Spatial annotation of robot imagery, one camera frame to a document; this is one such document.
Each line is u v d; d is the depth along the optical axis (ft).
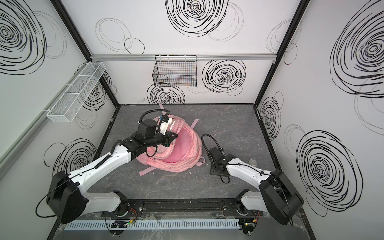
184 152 2.89
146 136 1.97
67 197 1.27
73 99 2.49
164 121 2.24
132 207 2.42
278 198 1.35
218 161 2.12
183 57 2.97
